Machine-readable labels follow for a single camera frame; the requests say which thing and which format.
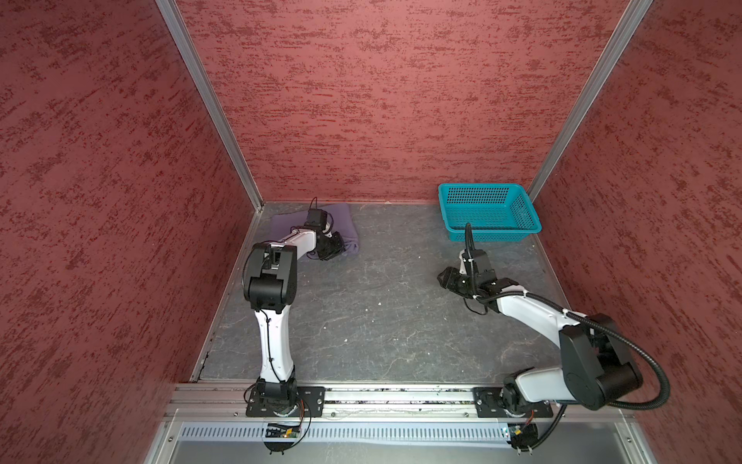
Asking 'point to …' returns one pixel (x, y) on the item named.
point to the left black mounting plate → (310, 399)
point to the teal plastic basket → (494, 212)
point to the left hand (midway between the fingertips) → (343, 252)
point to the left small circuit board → (281, 433)
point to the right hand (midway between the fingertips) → (442, 283)
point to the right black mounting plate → (501, 402)
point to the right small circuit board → (523, 435)
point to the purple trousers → (336, 217)
